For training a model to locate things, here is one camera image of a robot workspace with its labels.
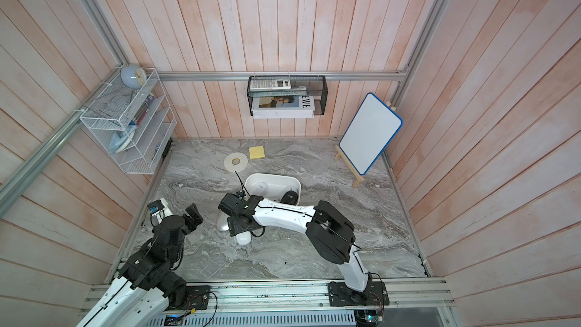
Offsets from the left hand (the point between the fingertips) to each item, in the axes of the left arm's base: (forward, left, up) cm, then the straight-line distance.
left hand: (186, 213), depth 78 cm
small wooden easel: (+25, -64, -6) cm, 69 cm away
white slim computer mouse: (-5, -19, -12) cm, 23 cm away
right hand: (0, -19, -10) cm, 21 cm away
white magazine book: (+42, -36, +14) cm, 57 cm away
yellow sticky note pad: (+41, -20, -14) cm, 48 cm away
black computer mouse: (+12, -37, -9) cm, 40 cm away
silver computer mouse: (+3, -9, -13) cm, 16 cm away
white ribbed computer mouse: (+19, -22, -14) cm, 32 cm away
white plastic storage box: (+19, -34, -14) cm, 42 cm away
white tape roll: (+34, -10, -14) cm, 38 cm away
